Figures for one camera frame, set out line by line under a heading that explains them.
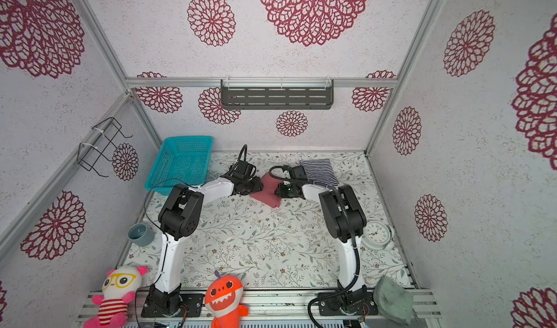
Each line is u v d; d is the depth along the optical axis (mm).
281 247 874
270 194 996
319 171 1095
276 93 934
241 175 851
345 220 534
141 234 883
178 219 583
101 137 782
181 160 1168
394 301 731
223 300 674
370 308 726
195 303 734
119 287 715
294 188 815
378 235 842
